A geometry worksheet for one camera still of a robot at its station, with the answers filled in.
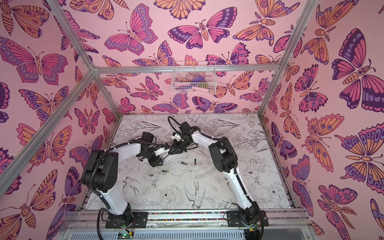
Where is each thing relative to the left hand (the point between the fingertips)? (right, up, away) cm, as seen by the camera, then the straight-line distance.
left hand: (160, 157), depth 96 cm
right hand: (+7, +4, -3) cm, 8 cm away
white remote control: (+2, +1, -1) cm, 3 cm away
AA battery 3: (+17, -4, -3) cm, 18 cm away
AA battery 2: (+5, -7, -6) cm, 10 cm away
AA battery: (+23, -2, -1) cm, 23 cm away
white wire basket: (+22, +52, +1) cm, 56 cm away
